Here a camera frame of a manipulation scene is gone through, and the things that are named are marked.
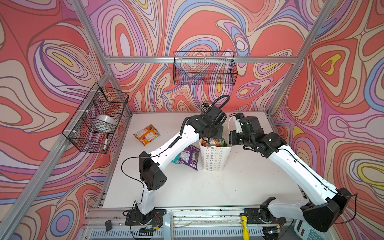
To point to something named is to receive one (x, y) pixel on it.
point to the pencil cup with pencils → (205, 107)
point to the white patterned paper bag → (214, 158)
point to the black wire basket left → (92, 126)
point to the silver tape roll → (104, 123)
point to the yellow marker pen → (245, 229)
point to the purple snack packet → (190, 156)
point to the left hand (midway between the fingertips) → (221, 132)
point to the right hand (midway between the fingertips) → (230, 138)
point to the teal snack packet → (175, 160)
